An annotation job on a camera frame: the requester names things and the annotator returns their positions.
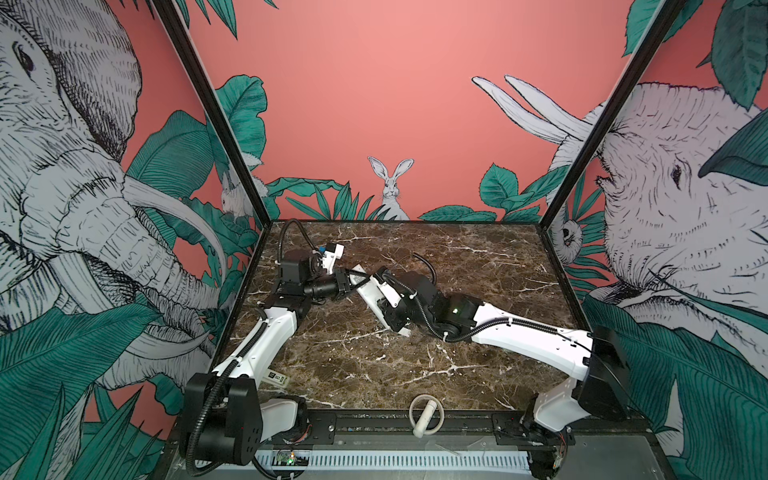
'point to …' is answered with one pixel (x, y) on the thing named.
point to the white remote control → (368, 287)
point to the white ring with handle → (426, 415)
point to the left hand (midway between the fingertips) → (369, 277)
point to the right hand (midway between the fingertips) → (375, 303)
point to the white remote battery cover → (275, 377)
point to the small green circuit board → (289, 458)
